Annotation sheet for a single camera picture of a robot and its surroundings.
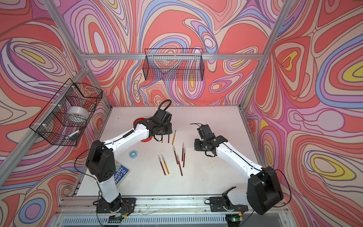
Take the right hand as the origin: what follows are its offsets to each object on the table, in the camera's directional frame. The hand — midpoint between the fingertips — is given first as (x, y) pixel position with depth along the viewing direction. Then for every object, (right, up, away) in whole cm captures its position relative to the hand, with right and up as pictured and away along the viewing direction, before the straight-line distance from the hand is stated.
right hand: (198, 148), depth 85 cm
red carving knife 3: (-8, -4, +9) cm, 13 cm away
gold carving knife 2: (-20, -11, +3) cm, 24 cm away
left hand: (-16, +11, +4) cm, 20 cm away
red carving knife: (-23, -11, +4) cm, 26 cm away
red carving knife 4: (-12, -11, +4) cm, 17 cm away
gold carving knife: (-16, +5, +16) cm, 24 cm away
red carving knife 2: (-10, -3, +9) cm, 13 cm away
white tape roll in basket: (-64, +22, -11) cm, 69 cm away
